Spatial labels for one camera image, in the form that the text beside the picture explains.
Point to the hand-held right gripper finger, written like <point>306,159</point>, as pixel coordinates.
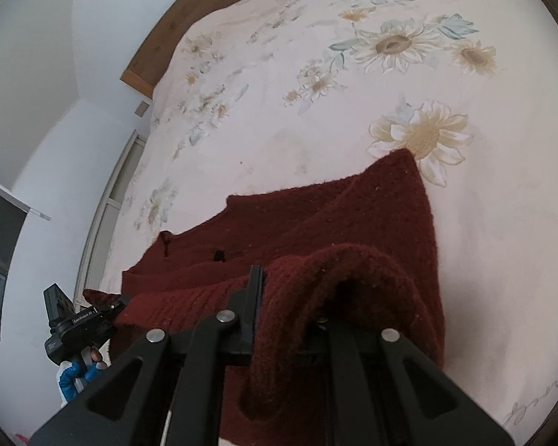
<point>118,307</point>

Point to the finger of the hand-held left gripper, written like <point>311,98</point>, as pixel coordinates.
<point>253,297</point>
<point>353,381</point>

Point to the dark red knit sweater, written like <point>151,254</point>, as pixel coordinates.
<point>335,232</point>

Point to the person's left hand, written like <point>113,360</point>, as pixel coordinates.
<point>76,374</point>

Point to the low white louvred cabinet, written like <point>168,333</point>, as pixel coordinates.
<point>109,223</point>

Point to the floral pink duvet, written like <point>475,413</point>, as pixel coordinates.
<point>307,139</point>

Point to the wooden headboard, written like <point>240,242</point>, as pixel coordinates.
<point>167,46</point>

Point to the wall switch plate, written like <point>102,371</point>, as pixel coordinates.
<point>142,109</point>

